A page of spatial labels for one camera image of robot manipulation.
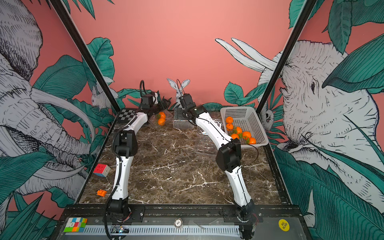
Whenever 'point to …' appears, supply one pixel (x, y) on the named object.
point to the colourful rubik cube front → (76, 224)
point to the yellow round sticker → (284, 225)
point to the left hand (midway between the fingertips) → (169, 101)
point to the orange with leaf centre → (247, 134)
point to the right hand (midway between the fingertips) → (181, 110)
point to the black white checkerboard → (126, 115)
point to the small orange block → (101, 192)
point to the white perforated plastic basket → (243, 123)
